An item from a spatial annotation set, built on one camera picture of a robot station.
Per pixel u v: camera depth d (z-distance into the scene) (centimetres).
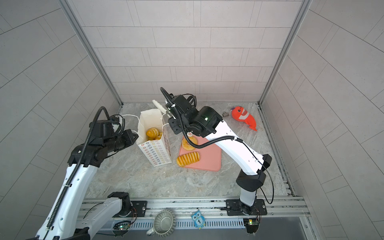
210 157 87
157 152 76
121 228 64
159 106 62
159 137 86
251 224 68
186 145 91
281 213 71
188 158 84
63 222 36
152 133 84
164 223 67
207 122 40
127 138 59
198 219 68
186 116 43
